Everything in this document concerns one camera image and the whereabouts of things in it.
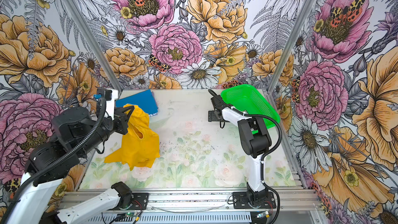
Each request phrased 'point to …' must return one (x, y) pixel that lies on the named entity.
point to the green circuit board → (128, 214)
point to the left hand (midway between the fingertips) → (133, 114)
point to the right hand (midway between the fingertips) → (219, 121)
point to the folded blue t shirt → (145, 100)
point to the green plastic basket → (247, 97)
